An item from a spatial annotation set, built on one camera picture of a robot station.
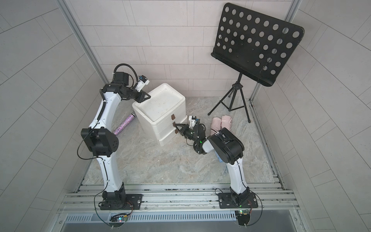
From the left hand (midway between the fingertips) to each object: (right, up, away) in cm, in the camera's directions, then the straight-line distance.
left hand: (150, 93), depth 88 cm
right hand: (+15, -20, +1) cm, 25 cm away
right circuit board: (+50, -61, -20) cm, 82 cm away
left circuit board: (-9, -61, -22) cm, 66 cm away
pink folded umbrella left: (+42, -21, +9) cm, 47 cm away
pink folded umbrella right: (+49, -18, +11) cm, 54 cm away
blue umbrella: (+36, -29, -31) cm, 56 cm away
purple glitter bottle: (-21, -19, +11) cm, 31 cm away
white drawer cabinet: (+11, -9, -7) cm, 15 cm away
